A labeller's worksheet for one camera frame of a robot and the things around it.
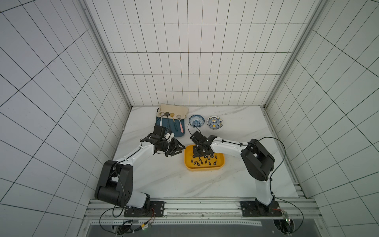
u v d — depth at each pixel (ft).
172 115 3.74
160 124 3.50
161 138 2.42
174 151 2.53
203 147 2.27
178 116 3.64
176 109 3.85
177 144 2.60
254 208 2.20
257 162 1.63
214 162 2.92
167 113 3.74
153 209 2.37
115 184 1.41
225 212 2.39
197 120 3.55
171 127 3.52
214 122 3.52
